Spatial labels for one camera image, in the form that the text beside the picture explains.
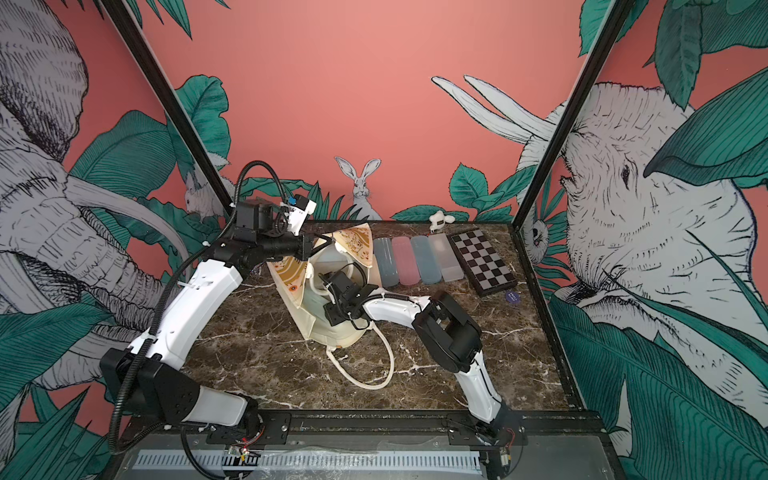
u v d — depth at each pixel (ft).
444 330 1.77
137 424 2.46
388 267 3.45
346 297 2.35
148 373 1.29
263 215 1.94
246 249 1.78
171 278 2.89
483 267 3.42
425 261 3.53
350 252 2.47
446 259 3.54
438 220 3.80
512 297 3.24
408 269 3.49
